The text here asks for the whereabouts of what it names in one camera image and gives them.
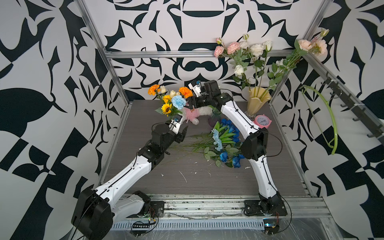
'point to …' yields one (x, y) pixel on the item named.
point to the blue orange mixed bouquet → (167, 108)
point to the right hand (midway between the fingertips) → (184, 100)
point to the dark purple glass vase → (213, 118)
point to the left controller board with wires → (139, 228)
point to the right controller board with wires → (271, 225)
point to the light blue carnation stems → (179, 102)
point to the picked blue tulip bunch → (222, 141)
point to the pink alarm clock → (262, 121)
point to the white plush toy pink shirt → (186, 114)
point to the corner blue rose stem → (223, 155)
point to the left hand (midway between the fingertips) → (179, 120)
